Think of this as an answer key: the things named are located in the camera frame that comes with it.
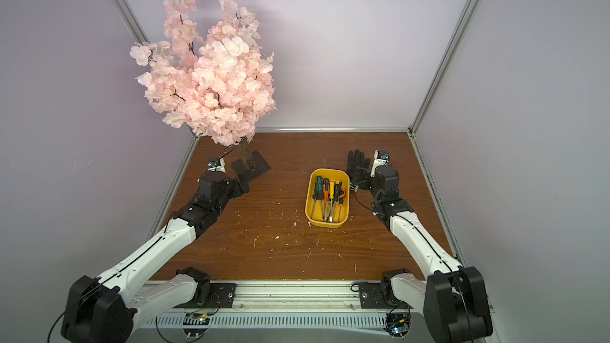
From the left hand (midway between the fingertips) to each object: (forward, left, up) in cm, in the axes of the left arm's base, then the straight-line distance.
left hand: (238, 175), depth 83 cm
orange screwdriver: (0, -32, -13) cm, 35 cm away
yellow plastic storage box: (+9, -39, -12) cm, 41 cm away
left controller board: (-41, +9, -19) cm, 46 cm away
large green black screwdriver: (0, -27, -16) cm, 31 cm away
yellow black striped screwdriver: (+1, -37, -13) cm, 39 cm away
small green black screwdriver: (+1, -29, -14) cm, 32 cm away
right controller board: (-41, -53, -19) cm, 70 cm away
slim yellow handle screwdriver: (-1, -34, -14) cm, 37 cm away
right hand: (+4, -47, +2) cm, 48 cm away
